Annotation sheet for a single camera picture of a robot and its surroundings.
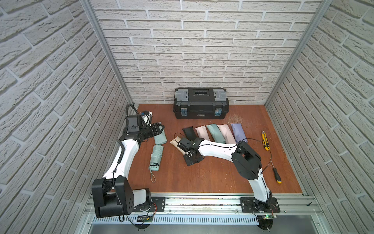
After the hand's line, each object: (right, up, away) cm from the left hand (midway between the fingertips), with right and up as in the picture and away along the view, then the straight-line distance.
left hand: (164, 124), depth 82 cm
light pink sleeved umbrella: (+41, -8, +15) cm, 44 cm away
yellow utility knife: (+67, -12, +15) cm, 69 cm away
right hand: (+16, -23, +7) cm, 29 cm away
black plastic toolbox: (+22, +14, +15) cm, 31 cm away
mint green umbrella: (-6, -21, +3) cm, 22 cm away
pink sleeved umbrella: (+24, -6, +18) cm, 30 cm away
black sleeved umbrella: (+15, -7, +17) cm, 24 cm away
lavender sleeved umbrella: (+50, -6, +18) cm, 53 cm away
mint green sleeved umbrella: (+33, -7, +16) cm, 38 cm away
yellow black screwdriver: (+66, -31, 0) cm, 73 cm away
